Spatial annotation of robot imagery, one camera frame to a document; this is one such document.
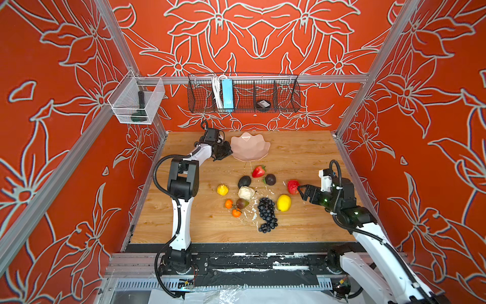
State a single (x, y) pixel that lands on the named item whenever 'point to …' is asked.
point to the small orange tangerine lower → (236, 213)
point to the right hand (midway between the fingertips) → (304, 187)
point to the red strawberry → (259, 171)
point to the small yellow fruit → (223, 189)
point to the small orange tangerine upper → (228, 204)
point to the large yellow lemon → (284, 202)
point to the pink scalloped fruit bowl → (249, 147)
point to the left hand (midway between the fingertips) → (233, 149)
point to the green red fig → (241, 203)
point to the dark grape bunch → (266, 207)
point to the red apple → (292, 187)
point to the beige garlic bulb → (245, 192)
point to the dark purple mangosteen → (270, 179)
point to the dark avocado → (244, 180)
